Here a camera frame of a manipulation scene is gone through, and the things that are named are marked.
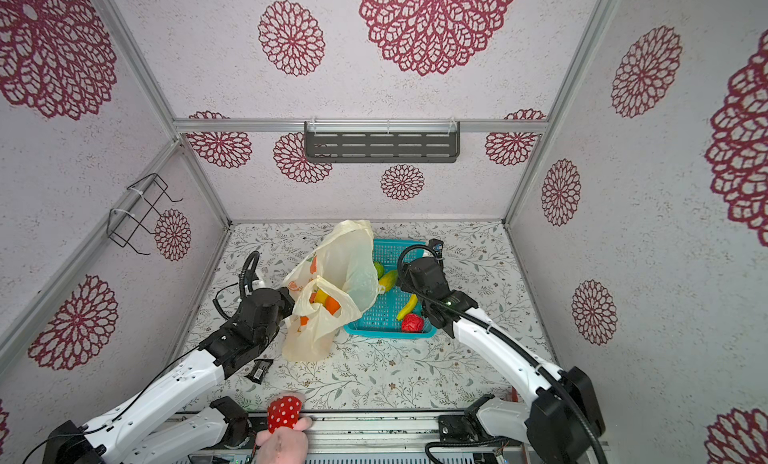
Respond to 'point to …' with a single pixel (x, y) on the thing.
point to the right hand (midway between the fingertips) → (410, 265)
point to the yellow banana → (408, 307)
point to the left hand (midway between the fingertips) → (290, 294)
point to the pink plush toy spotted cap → (283, 412)
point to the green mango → (388, 279)
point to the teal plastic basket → (379, 319)
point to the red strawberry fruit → (412, 323)
